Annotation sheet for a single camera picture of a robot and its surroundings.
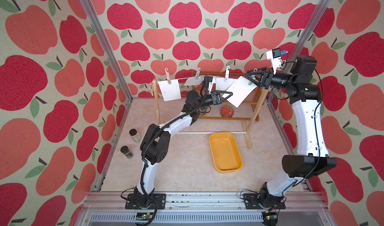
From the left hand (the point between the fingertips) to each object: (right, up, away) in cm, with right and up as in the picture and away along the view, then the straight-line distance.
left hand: (233, 100), depth 69 cm
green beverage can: (-12, -4, +33) cm, 35 cm away
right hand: (+4, +9, -6) cm, 12 cm away
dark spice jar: (-57, -27, +13) cm, 64 cm away
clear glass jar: (-55, -20, +21) cm, 62 cm away
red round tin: (+6, -5, +38) cm, 39 cm away
